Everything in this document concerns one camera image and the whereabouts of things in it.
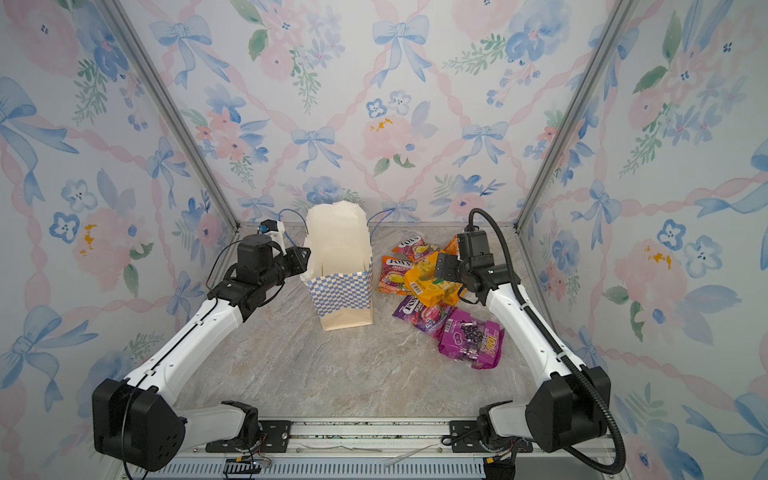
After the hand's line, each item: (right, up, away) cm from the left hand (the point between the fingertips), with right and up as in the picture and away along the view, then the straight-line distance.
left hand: (310, 247), depth 79 cm
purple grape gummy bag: (+45, -26, +4) cm, 52 cm away
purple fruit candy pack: (+34, -22, +13) cm, 42 cm away
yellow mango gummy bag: (+33, -13, +13) cm, 38 cm away
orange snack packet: (+44, 0, +27) cm, 51 cm away
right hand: (+39, -4, +4) cm, 39 cm away
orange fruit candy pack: (+22, -10, +21) cm, 32 cm away
